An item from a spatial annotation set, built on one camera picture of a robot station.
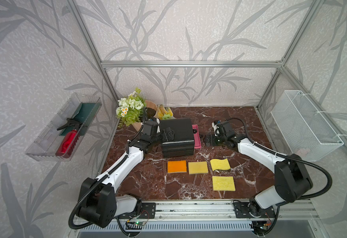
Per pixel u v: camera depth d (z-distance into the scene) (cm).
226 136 68
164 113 115
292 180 44
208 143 81
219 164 89
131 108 79
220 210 75
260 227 72
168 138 74
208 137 81
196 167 87
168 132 75
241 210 73
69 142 58
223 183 82
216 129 79
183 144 79
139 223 71
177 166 90
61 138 64
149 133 63
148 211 72
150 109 102
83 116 71
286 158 46
